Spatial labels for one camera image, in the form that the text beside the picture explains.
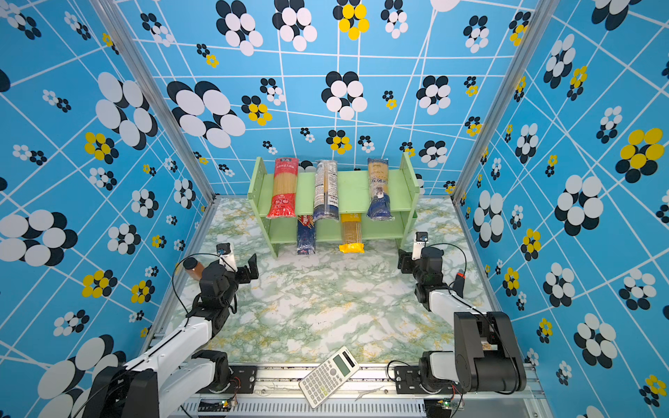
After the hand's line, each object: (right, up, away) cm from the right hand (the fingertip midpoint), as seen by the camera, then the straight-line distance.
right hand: (413, 250), depth 92 cm
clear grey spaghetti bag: (-30, +20, -11) cm, 38 cm away
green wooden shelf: (-22, +17, -9) cm, 29 cm away
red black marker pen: (+17, -12, +2) cm, 21 cm away
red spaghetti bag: (-43, +21, -11) cm, 49 cm away
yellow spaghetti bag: (-22, +6, -3) cm, 23 cm away
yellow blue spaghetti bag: (-14, +15, -15) cm, 26 cm away
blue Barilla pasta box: (-37, +6, -5) cm, 38 cm away
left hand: (-58, -1, -6) cm, 59 cm away
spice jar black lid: (-77, -4, -4) cm, 77 cm away
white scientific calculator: (-31, -35, -19) cm, 51 cm away
